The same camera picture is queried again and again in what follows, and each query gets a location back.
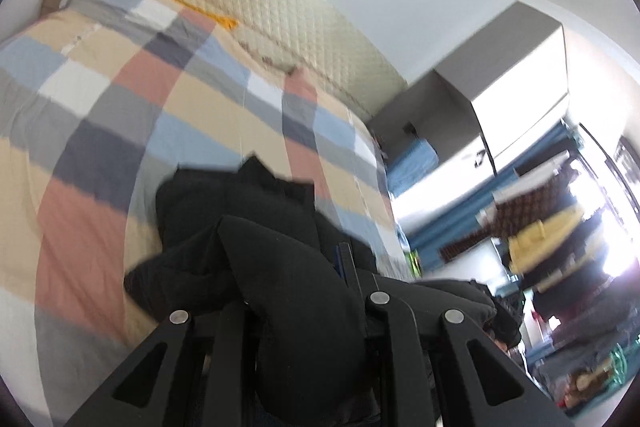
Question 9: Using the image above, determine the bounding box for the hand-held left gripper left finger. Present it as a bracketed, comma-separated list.
[64, 304, 262, 427]

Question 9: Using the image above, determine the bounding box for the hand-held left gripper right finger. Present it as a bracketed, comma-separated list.
[335, 244, 577, 427]

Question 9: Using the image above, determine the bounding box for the black puffer jacket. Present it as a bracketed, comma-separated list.
[124, 152, 523, 427]

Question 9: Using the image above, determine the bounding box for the blue towel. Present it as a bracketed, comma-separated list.
[387, 139, 441, 198]

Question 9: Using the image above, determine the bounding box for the brown patterned cloth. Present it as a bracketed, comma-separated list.
[440, 183, 567, 266]

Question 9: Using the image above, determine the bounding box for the yellow hanging garment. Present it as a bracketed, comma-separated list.
[507, 207, 584, 274]

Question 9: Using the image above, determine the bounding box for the dark hanging garment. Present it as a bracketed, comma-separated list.
[520, 252, 613, 310]

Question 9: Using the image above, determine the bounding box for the grey wardrobe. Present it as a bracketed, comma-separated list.
[365, 2, 572, 178]

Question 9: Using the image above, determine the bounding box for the cream quilted headboard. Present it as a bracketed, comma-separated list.
[150, 0, 409, 116]

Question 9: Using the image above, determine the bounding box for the checkered bed quilt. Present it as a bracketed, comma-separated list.
[0, 0, 412, 427]

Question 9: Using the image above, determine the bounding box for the yellow cloth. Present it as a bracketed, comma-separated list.
[141, 0, 240, 32]

